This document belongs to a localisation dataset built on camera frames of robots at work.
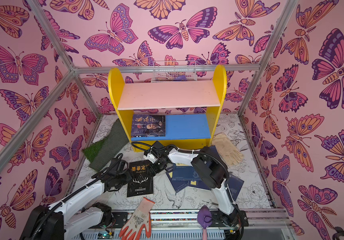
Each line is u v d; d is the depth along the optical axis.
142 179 0.86
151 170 0.79
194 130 0.93
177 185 0.84
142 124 0.92
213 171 0.51
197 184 0.83
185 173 0.87
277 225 0.73
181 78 0.95
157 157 0.81
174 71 0.96
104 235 0.73
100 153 0.96
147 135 0.88
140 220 0.73
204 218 0.70
